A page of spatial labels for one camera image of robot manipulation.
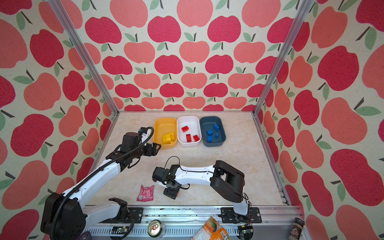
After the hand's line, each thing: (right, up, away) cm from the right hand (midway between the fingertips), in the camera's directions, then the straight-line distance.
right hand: (174, 188), depth 82 cm
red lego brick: (+7, +26, +22) cm, 35 cm away
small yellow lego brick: (-4, +24, +19) cm, 30 cm away
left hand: (-10, +24, +2) cm, 26 cm away
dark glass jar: (+58, -12, -15) cm, 61 cm away
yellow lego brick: (-8, +26, +19) cm, 33 cm away
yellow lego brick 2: (-5, +29, +23) cm, 38 cm away
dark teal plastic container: (+25, +31, +24) cm, 47 cm away
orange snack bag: (+19, -14, -14) cm, 27 cm away
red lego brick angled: (+13, +27, +21) cm, 36 cm away
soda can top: (-6, -8, -20) cm, 23 cm away
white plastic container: (+7, +31, +27) cm, 42 cm away
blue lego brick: (+27, +34, +26) cm, 51 cm away
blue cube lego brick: (+27, +29, +22) cm, 45 cm away
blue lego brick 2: (+22, +31, +23) cm, 44 cm away
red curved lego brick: (+5, +33, +26) cm, 42 cm away
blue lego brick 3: (+22, +26, +21) cm, 41 cm away
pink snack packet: (-15, -2, -2) cm, 16 cm away
